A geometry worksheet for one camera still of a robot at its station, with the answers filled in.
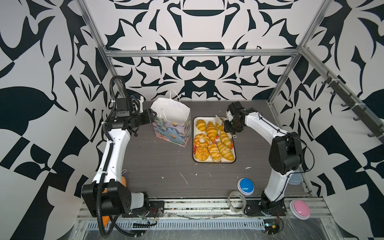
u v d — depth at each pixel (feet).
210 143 3.15
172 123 2.53
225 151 2.93
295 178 2.97
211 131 3.24
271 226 2.33
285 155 1.63
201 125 3.35
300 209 2.43
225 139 3.14
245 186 2.63
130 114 1.89
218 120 3.24
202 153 2.91
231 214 2.42
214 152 2.93
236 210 2.42
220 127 3.26
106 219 2.26
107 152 1.44
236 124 2.56
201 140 3.22
